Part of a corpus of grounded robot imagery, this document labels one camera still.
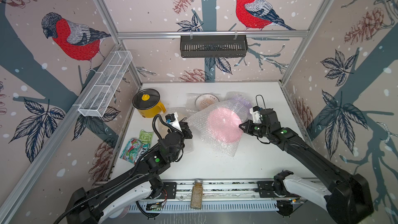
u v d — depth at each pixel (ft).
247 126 2.34
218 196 2.39
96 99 2.35
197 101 3.54
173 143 1.73
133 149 2.73
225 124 2.60
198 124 2.24
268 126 2.01
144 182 1.72
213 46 3.41
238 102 2.78
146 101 3.13
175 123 2.07
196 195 2.25
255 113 2.45
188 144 2.79
